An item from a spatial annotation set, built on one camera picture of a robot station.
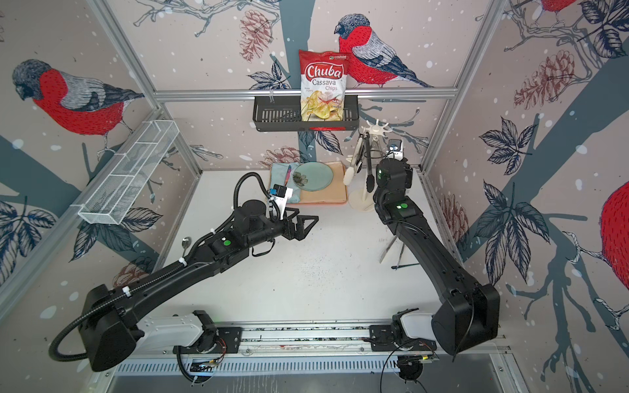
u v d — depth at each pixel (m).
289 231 0.62
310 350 0.73
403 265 0.89
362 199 1.07
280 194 0.63
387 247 0.93
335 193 1.11
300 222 0.63
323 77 0.83
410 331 0.62
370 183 0.89
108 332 0.38
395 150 0.62
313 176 1.19
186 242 0.95
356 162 0.90
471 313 0.38
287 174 1.18
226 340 0.73
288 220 0.62
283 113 0.95
